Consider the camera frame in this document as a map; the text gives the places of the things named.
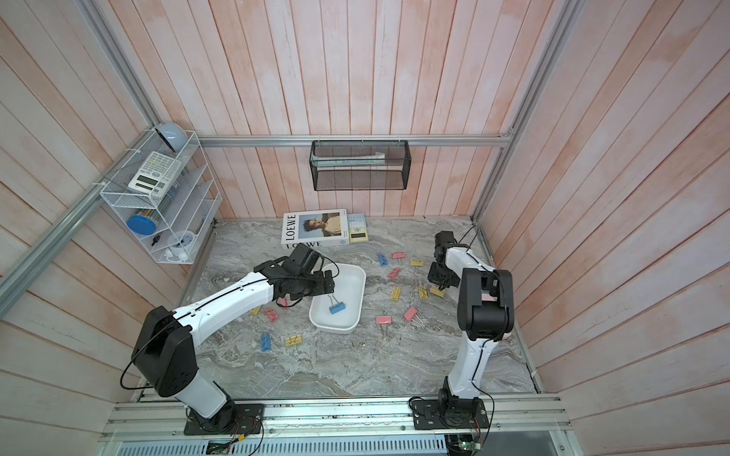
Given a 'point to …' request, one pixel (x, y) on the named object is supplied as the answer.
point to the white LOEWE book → (315, 228)
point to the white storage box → (340, 312)
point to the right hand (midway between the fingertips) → (443, 278)
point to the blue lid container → (142, 224)
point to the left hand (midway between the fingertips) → (322, 290)
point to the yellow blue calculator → (357, 227)
